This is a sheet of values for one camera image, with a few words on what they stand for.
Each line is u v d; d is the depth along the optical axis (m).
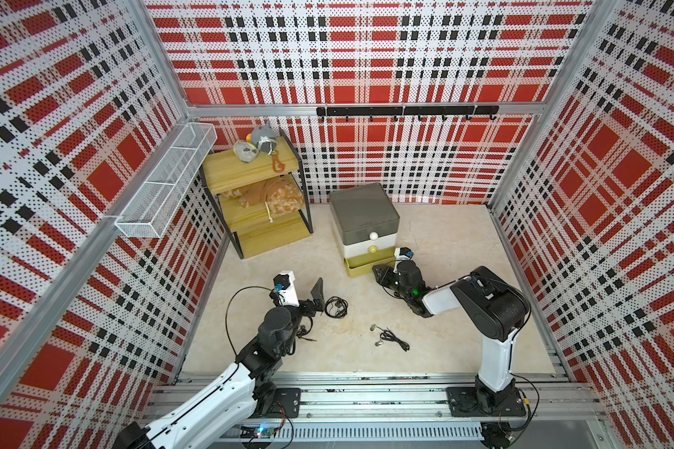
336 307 0.91
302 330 0.86
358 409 0.74
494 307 0.52
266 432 0.69
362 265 0.96
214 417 0.50
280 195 0.88
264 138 0.86
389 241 0.97
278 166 0.86
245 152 0.84
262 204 0.94
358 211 0.91
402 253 0.90
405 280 0.77
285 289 0.65
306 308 0.69
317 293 0.72
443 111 0.89
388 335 0.86
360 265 0.96
